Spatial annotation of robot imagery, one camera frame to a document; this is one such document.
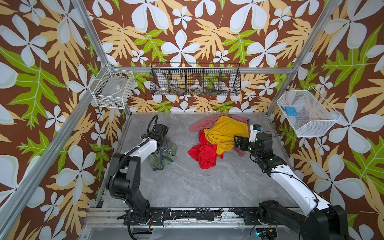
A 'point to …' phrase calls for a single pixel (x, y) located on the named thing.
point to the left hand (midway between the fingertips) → (159, 142)
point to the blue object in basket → (291, 111)
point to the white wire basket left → (111, 89)
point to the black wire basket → (195, 79)
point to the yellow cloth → (222, 133)
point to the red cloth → (205, 152)
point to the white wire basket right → (315, 116)
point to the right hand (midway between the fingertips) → (239, 136)
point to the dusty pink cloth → (202, 125)
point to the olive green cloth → (161, 158)
